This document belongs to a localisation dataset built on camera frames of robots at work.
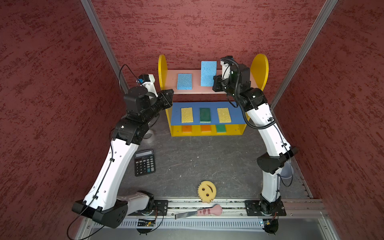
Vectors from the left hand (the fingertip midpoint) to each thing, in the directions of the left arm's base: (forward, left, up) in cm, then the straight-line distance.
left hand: (173, 94), depth 62 cm
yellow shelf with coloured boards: (+20, -10, -31) cm, 38 cm away
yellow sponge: (+15, -4, -30) cm, 34 cm away
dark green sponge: (+15, -16, -30) cm, 37 cm away
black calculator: (-12, +21, -43) cm, 50 cm away
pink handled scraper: (-36, -20, -44) cm, 60 cm away
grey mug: (-17, -63, -41) cm, 77 cm away
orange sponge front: (+15, -17, -45) cm, 50 cm away
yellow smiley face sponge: (-27, -16, -43) cm, 54 cm away
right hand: (+12, -18, -1) cm, 22 cm away
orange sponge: (+13, -4, -42) cm, 44 cm away
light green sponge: (+13, -28, -42) cm, 52 cm away
